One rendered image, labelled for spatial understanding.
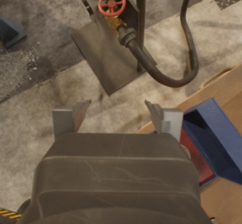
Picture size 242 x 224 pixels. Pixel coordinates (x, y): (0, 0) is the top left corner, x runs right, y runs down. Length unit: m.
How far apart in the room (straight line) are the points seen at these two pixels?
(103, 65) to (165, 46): 0.34
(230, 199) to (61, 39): 1.03
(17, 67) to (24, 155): 0.49
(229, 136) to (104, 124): 0.67
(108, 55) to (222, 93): 0.66
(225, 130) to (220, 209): 0.22
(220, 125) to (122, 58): 0.72
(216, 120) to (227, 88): 0.17
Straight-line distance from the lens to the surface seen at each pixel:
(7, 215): 0.81
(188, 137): 0.45
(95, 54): 1.01
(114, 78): 0.94
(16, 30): 1.24
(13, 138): 1.13
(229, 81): 0.50
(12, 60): 1.22
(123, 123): 0.91
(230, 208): 0.51
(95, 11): 0.58
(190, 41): 1.02
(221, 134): 0.35
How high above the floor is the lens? 0.91
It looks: 80 degrees down
